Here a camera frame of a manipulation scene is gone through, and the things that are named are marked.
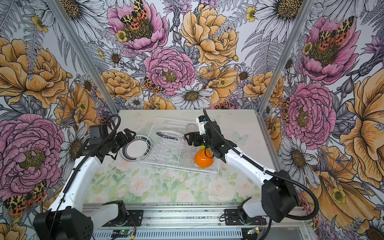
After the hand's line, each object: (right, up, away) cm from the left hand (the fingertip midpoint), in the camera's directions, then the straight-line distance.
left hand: (130, 142), depth 80 cm
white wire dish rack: (+13, -3, +22) cm, 26 cm away
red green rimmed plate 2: (+18, +2, +19) cm, 27 cm away
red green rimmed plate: (-3, -7, +15) cm, 17 cm away
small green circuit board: (+2, -41, -10) cm, 42 cm away
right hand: (+32, +2, 0) cm, 32 cm away
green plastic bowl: (+38, -1, -7) cm, 39 cm away
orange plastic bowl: (+38, -11, +7) cm, 41 cm away
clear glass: (+32, +7, +18) cm, 37 cm away
